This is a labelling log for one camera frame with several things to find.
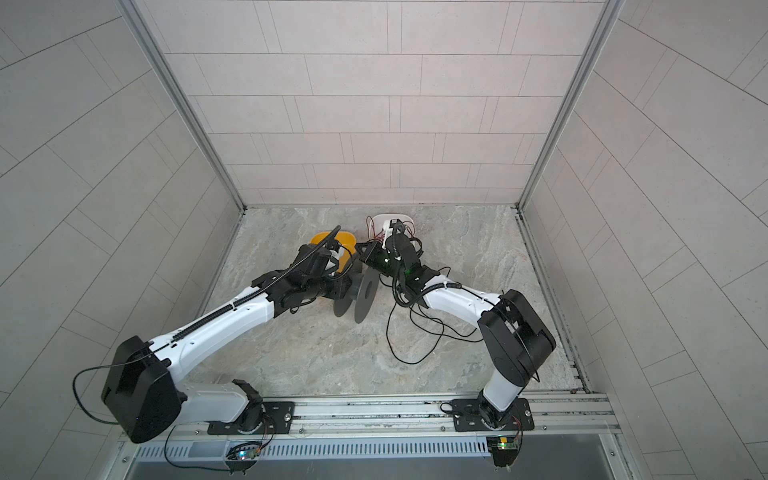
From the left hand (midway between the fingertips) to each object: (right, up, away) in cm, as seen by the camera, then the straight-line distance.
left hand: (355, 278), depth 81 cm
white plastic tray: (+5, +15, +25) cm, 30 cm away
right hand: (-1, +8, -1) cm, 8 cm away
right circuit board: (+36, -37, -13) cm, 54 cm away
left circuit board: (-22, -35, -17) cm, 45 cm away
